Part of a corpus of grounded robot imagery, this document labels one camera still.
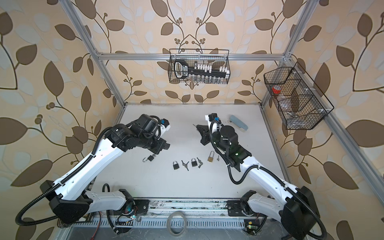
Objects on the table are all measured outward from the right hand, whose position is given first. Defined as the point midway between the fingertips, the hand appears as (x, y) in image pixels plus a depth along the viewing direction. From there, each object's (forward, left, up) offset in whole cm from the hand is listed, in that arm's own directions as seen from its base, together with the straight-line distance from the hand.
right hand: (198, 127), depth 72 cm
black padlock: (-2, +30, -27) cm, 40 cm away
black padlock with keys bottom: (-7, +8, -28) cm, 30 cm away
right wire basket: (+7, -52, +7) cm, 53 cm away
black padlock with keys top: (+2, +1, 0) cm, 2 cm away
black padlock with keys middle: (-6, -1, -28) cm, 29 cm away
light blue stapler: (+21, -27, -23) cm, 41 cm away
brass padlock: (-4, -8, -28) cm, 29 cm away
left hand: (-7, +16, -3) cm, 17 cm away
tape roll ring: (-36, +12, -28) cm, 47 cm away
